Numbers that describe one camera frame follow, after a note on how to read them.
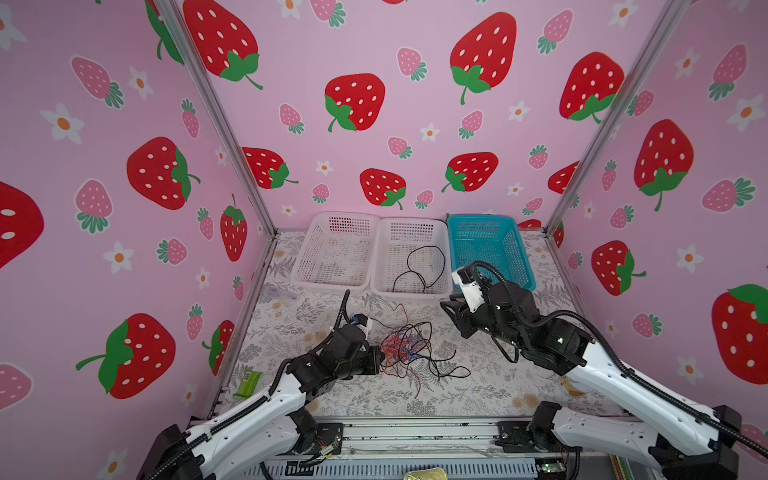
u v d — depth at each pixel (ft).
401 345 2.82
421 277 3.44
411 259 3.61
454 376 2.76
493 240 3.88
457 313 1.94
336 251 3.75
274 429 1.97
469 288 1.91
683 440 1.30
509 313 1.55
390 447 2.40
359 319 2.40
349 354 2.05
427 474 2.15
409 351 2.51
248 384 2.74
